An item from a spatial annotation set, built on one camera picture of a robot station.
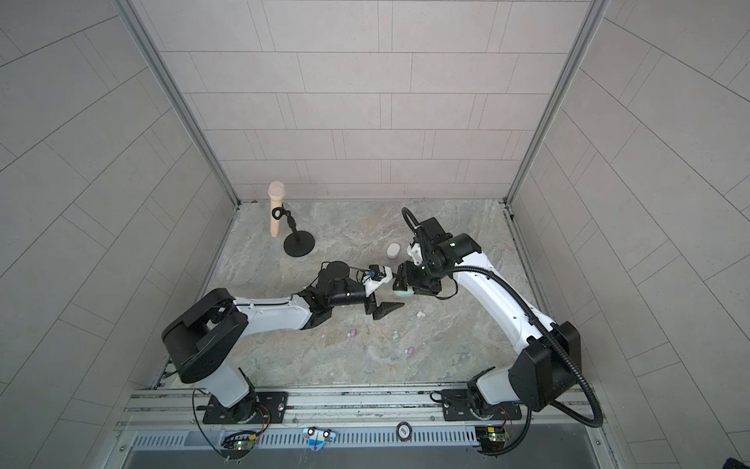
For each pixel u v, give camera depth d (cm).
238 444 65
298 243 101
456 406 71
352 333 83
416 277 66
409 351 80
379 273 67
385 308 69
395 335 82
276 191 83
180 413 71
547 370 47
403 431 68
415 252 72
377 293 68
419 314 87
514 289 45
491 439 68
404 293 73
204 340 44
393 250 100
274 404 71
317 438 66
